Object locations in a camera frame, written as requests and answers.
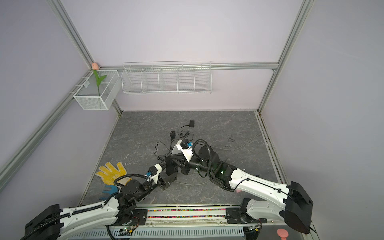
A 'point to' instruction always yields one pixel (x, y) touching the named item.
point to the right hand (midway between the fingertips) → (171, 158)
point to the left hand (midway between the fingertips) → (173, 168)
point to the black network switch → (171, 167)
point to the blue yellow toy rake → (114, 189)
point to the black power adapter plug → (172, 134)
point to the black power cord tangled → (185, 134)
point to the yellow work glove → (112, 173)
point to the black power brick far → (191, 123)
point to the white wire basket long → (167, 77)
